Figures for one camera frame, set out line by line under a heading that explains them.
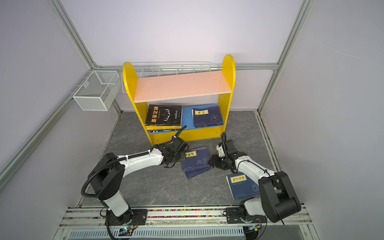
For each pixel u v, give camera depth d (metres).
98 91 0.99
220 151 0.83
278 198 0.42
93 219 0.75
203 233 0.64
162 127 0.87
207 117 0.96
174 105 0.96
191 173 0.87
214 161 0.79
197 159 0.91
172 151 0.69
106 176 0.46
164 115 0.89
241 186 0.83
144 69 0.93
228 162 0.65
